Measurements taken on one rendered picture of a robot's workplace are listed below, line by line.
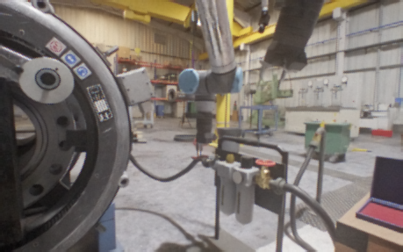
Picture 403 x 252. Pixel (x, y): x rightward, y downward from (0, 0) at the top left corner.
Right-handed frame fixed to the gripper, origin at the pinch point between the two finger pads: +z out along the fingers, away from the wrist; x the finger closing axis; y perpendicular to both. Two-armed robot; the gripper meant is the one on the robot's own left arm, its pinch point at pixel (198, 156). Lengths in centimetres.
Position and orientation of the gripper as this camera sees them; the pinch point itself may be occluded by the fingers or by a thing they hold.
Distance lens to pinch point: 92.6
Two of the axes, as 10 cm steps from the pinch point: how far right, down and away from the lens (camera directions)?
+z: -0.2, 10.0, 0.8
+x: -6.1, -0.8, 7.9
